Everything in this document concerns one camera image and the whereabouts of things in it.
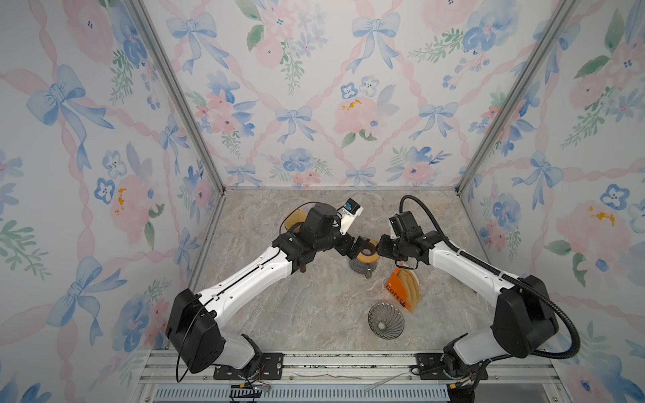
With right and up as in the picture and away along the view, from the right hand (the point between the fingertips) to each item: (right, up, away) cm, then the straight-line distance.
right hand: (378, 246), depth 88 cm
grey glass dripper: (+1, -23, -8) cm, 24 cm away
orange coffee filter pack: (+7, -11, -7) cm, 15 cm away
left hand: (-9, +7, -14) cm, 18 cm away
